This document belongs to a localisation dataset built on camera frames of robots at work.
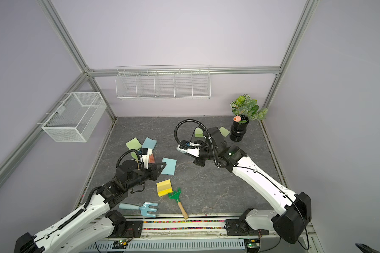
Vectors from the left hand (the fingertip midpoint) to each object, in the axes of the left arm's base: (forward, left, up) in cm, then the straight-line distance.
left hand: (165, 165), depth 75 cm
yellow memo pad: (-4, +3, -19) cm, 19 cm away
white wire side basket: (+27, +48, +8) cm, 56 cm away
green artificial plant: (+30, -47, +6) cm, 56 cm away
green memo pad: (+32, -19, -17) cm, 41 cm away
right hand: (+4, -11, +6) cm, 13 cm away
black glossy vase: (+26, -44, -9) cm, 52 cm away
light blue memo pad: (+27, +15, -18) cm, 36 cm away
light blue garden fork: (-14, +13, -19) cm, 27 cm away
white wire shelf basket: (+54, +3, +10) cm, 55 cm away
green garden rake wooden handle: (-8, -3, -19) cm, 21 cm away
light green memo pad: (+27, +25, -18) cm, 41 cm away
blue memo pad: (0, -2, -3) cm, 4 cm away
